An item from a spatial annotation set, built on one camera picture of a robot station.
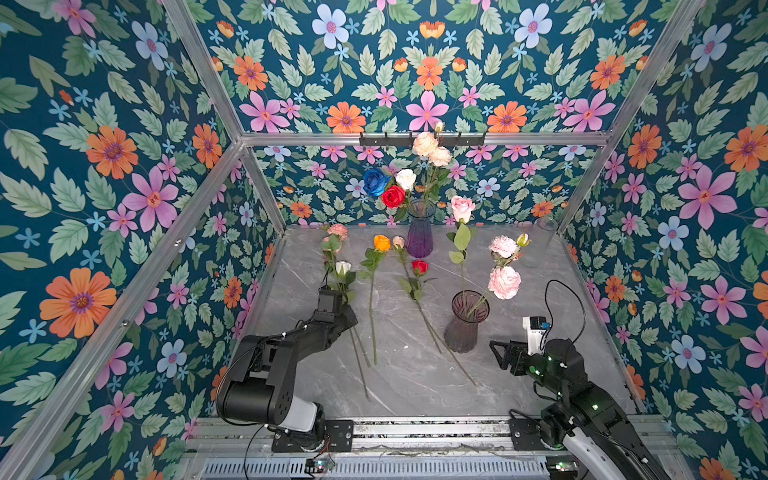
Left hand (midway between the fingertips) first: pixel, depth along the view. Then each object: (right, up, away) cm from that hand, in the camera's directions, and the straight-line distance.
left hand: (353, 306), depth 94 cm
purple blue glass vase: (+22, +24, +11) cm, 34 cm away
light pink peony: (+39, +11, -29) cm, 49 cm away
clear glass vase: (+63, +23, +7) cm, 68 cm away
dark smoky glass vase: (+34, +2, -15) cm, 37 cm away
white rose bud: (-3, +8, +8) cm, 12 cm away
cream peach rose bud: (+14, +22, +18) cm, 31 cm away
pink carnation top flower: (-9, +26, +17) cm, 32 cm away
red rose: (+22, +11, +10) cm, 26 cm away
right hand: (+42, -7, -16) cm, 45 cm away
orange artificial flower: (+5, +15, +15) cm, 22 cm away
